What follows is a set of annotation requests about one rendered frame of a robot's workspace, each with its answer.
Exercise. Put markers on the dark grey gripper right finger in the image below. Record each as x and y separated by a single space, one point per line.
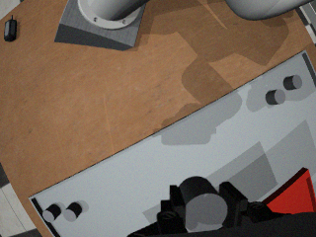
240 211

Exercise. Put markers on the grey cylinder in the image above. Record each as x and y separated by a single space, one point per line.
292 82
72 211
51 213
206 208
275 97

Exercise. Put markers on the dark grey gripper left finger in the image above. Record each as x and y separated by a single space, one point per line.
171 218

